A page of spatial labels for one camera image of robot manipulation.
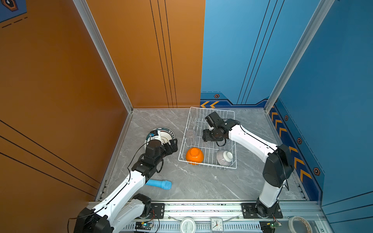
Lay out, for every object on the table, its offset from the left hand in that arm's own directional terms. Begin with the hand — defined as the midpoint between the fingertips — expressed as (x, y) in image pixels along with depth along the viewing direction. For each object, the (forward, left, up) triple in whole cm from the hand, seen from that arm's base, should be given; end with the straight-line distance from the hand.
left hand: (172, 140), depth 81 cm
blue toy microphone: (-20, +5, -13) cm, 24 cm away
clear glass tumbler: (+8, -10, -7) cm, 14 cm away
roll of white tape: (-37, -67, -15) cm, 78 cm away
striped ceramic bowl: (-6, -31, -9) cm, 33 cm away
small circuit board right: (-37, -51, -16) cm, 65 cm away
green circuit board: (-38, +12, -18) cm, 44 cm away
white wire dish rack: (+23, -14, -11) cm, 29 cm away
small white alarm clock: (-37, -24, -15) cm, 47 cm away
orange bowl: (-5, -13, -9) cm, 17 cm away
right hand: (+5, -20, -3) cm, 21 cm away
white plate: (+13, +6, -13) cm, 20 cm away
